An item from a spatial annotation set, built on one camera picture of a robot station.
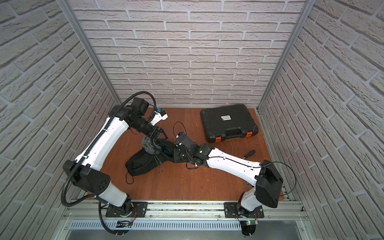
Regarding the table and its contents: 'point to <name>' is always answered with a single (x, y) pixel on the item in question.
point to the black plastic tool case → (227, 122)
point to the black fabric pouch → (167, 149)
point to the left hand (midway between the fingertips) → (164, 133)
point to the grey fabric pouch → (150, 145)
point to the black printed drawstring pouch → (142, 161)
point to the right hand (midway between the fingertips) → (175, 156)
